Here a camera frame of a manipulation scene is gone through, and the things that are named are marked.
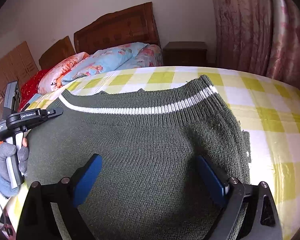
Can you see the pink floral folded quilt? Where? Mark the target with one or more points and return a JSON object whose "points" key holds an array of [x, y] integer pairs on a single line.
{"points": [[51, 81]]}

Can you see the red dotted bed sheet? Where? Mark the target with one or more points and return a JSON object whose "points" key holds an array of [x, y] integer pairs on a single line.
{"points": [[30, 88]]}

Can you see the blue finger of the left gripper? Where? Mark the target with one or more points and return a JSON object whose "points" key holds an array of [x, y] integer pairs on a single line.
{"points": [[46, 114], [12, 98]]}

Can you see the pink floral pillow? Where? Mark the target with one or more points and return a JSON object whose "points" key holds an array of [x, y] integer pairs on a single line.
{"points": [[150, 56]]}

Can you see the yellow checked bed sheet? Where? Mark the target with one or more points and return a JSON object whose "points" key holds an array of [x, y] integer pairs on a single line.
{"points": [[267, 109]]}

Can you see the large wooden headboard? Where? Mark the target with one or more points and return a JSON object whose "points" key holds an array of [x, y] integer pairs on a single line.
{"points": [[134, 24]]}

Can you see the wooden wardrobe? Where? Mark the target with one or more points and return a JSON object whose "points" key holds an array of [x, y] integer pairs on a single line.
{"points": [[16, 65]]}

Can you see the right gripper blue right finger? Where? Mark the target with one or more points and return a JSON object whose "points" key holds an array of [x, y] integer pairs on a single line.
{"points": [[214, 179]]}

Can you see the dark wooden nightstand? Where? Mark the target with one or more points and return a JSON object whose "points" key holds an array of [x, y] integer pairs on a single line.
{"points": [[185, 53]]}

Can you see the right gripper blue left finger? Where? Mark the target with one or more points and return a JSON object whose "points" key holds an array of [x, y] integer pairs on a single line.
{"points": [[84, 178]]}

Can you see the green knit sweater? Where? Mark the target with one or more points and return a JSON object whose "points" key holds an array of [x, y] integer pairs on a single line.
{"points": [[149, 186]]}

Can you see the blue floral folded quilt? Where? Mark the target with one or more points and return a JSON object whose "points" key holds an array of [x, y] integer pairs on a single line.
{"points": [[102, 61]]}

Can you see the small wooden headboard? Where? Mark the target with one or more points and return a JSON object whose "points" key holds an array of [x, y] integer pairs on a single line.
{"points": [[59, 51]]}

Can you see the pink floral curtain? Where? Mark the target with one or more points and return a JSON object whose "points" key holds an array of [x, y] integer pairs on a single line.
{"points": [[260, 37]]}

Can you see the grey gloved left hand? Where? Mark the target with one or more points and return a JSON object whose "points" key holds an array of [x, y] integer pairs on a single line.
{"points": [[6, 152]]}

